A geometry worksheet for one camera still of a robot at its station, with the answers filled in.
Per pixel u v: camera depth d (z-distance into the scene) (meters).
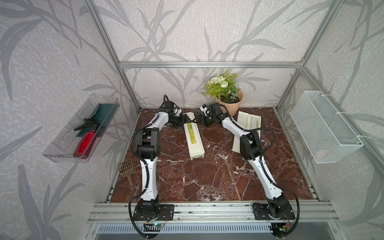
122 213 0.75
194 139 0.91
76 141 0.63
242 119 1.06
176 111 0.93
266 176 0.67
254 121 1.04
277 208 0.64
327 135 0.62
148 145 0.61
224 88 0.93
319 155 0.72
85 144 0.58
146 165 0.61
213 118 0.90
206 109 0.99
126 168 0.87
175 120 0.93
